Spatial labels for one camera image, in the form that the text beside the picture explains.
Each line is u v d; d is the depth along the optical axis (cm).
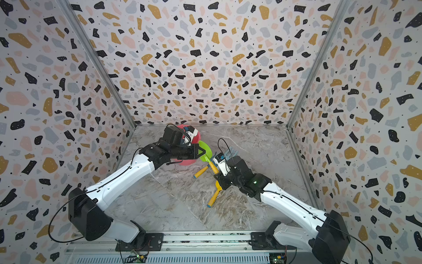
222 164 68
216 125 125
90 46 81
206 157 77
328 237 39
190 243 75
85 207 40
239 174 57
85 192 42
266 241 66
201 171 97
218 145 66
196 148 68
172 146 59
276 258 72
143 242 68
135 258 72
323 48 84
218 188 90
